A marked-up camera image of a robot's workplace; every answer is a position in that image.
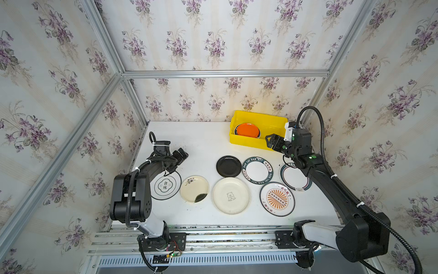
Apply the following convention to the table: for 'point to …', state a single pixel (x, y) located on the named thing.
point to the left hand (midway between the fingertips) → (182, 157)
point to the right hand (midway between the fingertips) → (270, 139)
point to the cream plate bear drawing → (230, 195)
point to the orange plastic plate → (248, 129)
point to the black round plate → (228, 166)
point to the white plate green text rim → (257, 170)
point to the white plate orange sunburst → (277, 199)
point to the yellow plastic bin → (268, 124)
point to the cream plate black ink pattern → (194, 189)
